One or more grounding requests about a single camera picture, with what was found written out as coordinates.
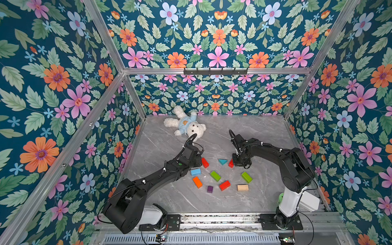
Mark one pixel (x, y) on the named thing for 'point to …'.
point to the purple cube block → (210, 189)
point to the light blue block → (196, 172)
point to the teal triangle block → (222, 161)
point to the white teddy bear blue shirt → (187, 125)
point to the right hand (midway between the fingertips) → (238, 162)
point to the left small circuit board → (160, 238)
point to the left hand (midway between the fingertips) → (200, 157)
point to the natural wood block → (242, 187)
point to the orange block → (197, 181)
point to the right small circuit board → (287, 237)
